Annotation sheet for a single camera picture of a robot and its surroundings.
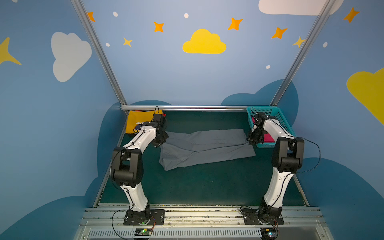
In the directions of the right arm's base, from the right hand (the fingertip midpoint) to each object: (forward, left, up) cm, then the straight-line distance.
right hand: (250, 141), depth 98 cm
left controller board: (-52, +60, -5) cm, 79 cm away
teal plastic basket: (+28, -24, 0) cm, 37 cm away
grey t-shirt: (-7, +46, -3) cm, 47 cm away
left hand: (-4, +56, +4) cm, 56 cm away
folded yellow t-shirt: (+13, +81, +3) cm, 82 cm away
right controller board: (-49, -2, -7) cm, 50 cm away
